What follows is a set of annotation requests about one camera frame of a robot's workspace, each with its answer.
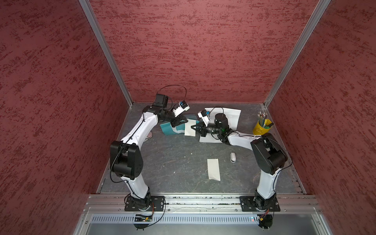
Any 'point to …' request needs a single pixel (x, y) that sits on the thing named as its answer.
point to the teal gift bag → (168, 129)
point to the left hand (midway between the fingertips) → (184, 121)
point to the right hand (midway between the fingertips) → (192, 128)
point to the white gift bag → (233, 116)
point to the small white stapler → (233, 157)
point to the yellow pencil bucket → (263, 126)
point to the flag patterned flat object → (149, 135)
